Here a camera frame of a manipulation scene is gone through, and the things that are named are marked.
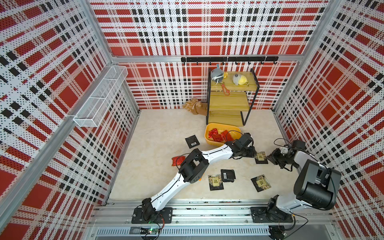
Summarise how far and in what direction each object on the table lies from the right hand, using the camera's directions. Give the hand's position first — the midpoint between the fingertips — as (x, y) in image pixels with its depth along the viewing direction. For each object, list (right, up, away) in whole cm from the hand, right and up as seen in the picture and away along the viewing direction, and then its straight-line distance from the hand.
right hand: (269, 155), depth 90 cm
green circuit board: (-65, -31, -21) cm, 75 cm away
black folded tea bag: (-26, -11, -3) cm, 28 cm away
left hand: (-6, +1, +2) cm, 7 cm away
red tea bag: (-23, +10, +14) cm, 29 cm away
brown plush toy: (-47, +34, +23) cm, 62 cm away
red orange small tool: (-27, +38, -4) cm, 47 cm away
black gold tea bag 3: (-3, -2, +3) cm, 5 cm away
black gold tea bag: (-33, -14, -6) cm, 37 cm away
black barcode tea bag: (-48, +7, +12) cm, 50 cm away
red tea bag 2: (-29, +10, +12) cm, 33 cm away
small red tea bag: (-34, +14, +13) cm, 38 cm away
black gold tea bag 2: (-7, -14, -6) cm, 17 cm away
